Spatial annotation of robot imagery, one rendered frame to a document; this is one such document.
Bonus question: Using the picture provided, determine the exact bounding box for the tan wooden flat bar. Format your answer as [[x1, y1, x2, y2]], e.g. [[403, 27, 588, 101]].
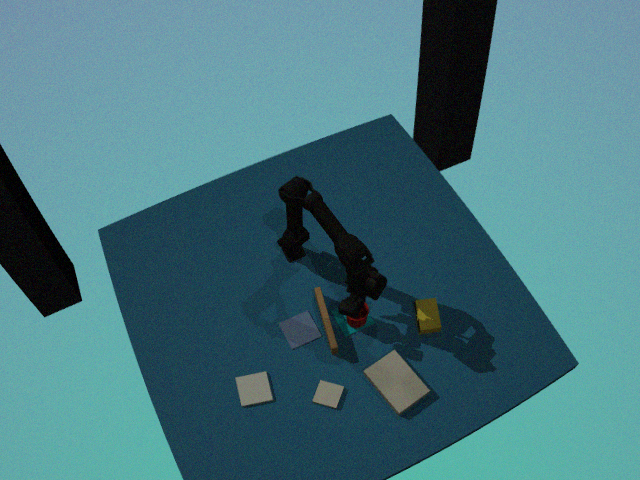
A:
[[314, 287, 339, 355]]

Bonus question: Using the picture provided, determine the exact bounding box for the tan rectangular block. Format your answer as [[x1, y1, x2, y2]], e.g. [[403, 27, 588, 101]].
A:
[[363, 349, 430, 416]]

